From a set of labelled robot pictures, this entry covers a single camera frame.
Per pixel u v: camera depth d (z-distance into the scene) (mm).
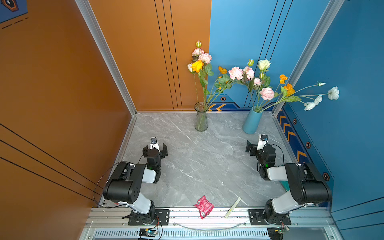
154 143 785
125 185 455
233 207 765
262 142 804
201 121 1040
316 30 787
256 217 725
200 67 814
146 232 710
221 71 947
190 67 889
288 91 799
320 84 706
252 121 966
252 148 843
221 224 728
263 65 850
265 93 843
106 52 850
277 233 701
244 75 772
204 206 755
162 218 736
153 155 719
